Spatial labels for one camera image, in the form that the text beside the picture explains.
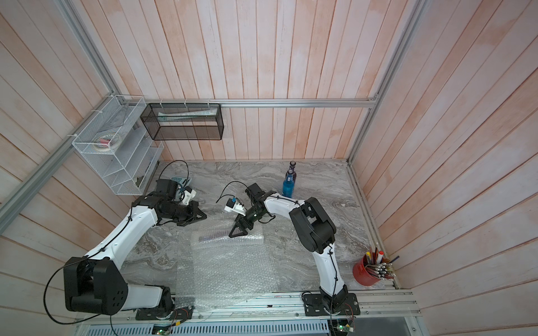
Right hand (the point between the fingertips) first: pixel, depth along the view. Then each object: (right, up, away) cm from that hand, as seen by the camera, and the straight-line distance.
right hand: (234, 229), depth 89 cm
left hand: (-10, +6, -7) cm, 14 cm away
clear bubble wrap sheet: (-2, -14, -7) cm, 16 cm away
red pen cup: (+48, -12, -16) cm, 52 cm away
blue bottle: (+24, +19, +4) cm, 31 cm away
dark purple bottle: (+25, +26, +1) cm, 36 cm away
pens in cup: (+54, -10, -13) cm, 57 cm away
